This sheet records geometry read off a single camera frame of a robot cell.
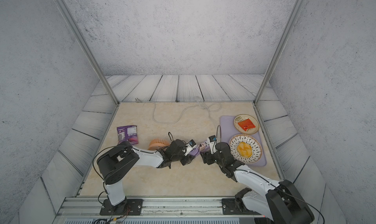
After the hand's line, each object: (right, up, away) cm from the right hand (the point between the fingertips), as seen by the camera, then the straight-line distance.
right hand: (206, 151), depth 86 cm
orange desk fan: (-28, +5, -3) cm, 29 cm away
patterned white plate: (+32, 0, +7) cm, 33 cm away
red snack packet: (+30, +14, +19) cm, 39 cm away
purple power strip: (-5, -2, +4) cm, 7 cm away
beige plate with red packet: (+29, +19, +22) cm, 41 cm away
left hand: (-7, -4, +5) cm, 9 cm away
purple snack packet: (-51, +8, +13) cm, 54 cm away
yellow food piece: (+23, 0, +4) cm, 24 cm away
